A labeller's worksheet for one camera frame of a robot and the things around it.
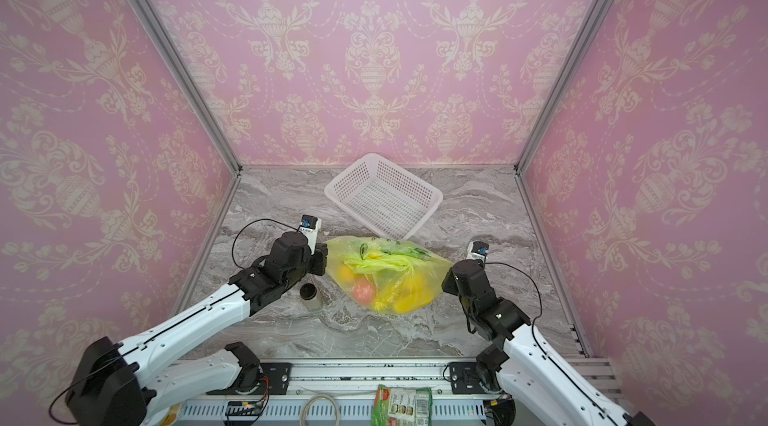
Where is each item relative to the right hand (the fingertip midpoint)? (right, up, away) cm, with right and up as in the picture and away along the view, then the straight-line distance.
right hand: (454, 267), depth 82 cm
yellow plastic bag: (-18, -1, -5) cm, 19 cm away
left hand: (-35, +5, 0) cm, 35 cm away
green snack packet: (-15, -29, -13) cm, 35 cm away
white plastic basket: (-20, +19, +30) cm, 41 cm away
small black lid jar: (-39, -7, -3) cm, 39 cm away
